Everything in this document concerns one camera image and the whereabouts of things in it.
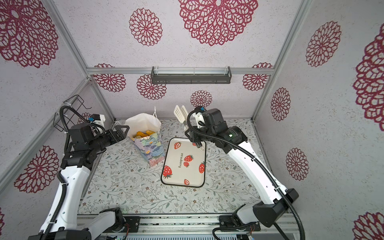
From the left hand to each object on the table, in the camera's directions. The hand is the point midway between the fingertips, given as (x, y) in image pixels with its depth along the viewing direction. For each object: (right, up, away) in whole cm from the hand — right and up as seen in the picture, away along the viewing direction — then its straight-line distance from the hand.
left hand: (123, 132), depth 73 cm
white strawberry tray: (+29, -20, +22) cm, 41 cm away
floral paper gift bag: (+2, +2, +27) cm, 27 cm away
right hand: (+32, +1, -5) cm, 32 cm away
